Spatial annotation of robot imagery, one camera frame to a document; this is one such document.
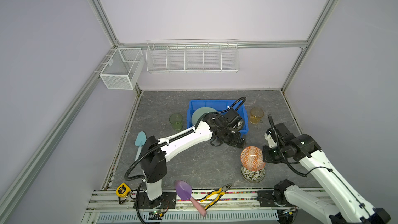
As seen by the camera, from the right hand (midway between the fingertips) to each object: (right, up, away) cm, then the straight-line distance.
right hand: (265, 158), depth 72 cm
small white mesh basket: (-82, +47, +25) cm, 98 cm away
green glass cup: (-48, +16, +28) cm, 57 cm away
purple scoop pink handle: (-39, -18, +5) cm, 43 cm away
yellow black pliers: (-20, -17, +3) cm, 27 cm away
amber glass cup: (+5, +18, +28) cm, 34 cm away
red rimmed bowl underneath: (-4, -2, +5) cm, 7 cm away
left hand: (-13, +5, +1) cm, 14 cm away
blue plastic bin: (-35, +25, +34) cm, 55 cm away
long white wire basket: (-36, +57, +25) cm, 71 cm away
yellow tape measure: (-69, -17, +3) cm, 71 cm away
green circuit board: (-52, -27, 0) cm, 59 cm away
